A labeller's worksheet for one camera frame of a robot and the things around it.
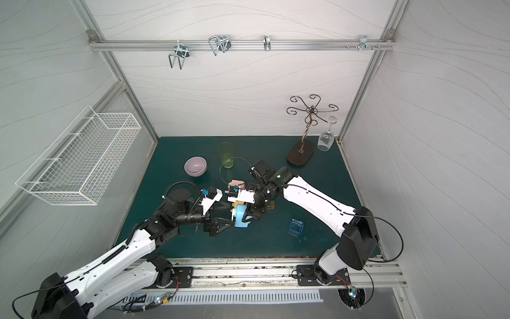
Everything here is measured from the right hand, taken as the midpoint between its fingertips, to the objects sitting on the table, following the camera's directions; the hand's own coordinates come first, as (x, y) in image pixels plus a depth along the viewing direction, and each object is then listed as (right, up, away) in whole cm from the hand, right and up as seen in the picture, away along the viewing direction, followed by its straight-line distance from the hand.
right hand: (245, 210), depth 74 cm
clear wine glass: (+37, +28, +19) cm, 50 cm away
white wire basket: (-58, +17, -6) cm, 61 cm away
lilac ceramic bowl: (-29, +15, +28) cm, 43 cm away
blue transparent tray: (+22, -11, +13) cm, 28 cm away
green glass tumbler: (-13, +24, +29) cm, 40 cm away
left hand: (-5, -1, -4) cm, 7 cm away
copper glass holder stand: (+30, +24, +37) cm, 53 cm away
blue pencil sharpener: (-2, +1, -5) cm, 6 cm away
